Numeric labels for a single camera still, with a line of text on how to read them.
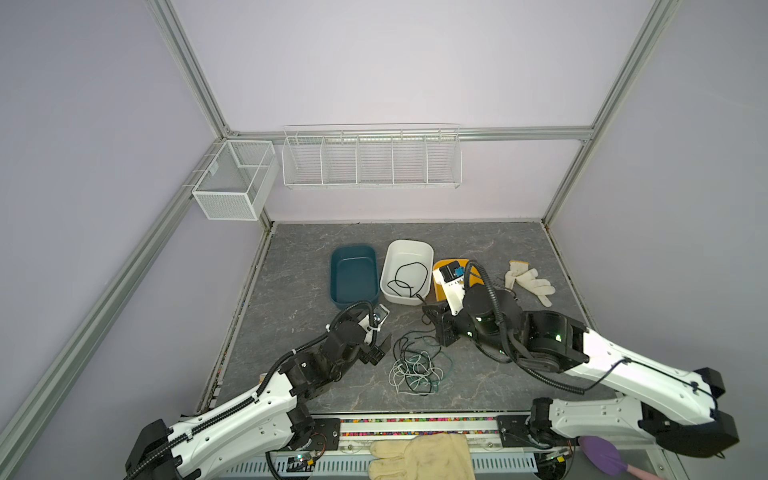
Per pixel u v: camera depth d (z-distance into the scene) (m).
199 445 0.43
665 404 0.40
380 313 0.65
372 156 0.98
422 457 0.71
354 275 0.97
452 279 0.52
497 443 0.73
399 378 0.80
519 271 1.05
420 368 0.83
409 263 1.07
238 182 0.99
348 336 0.56
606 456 0.71
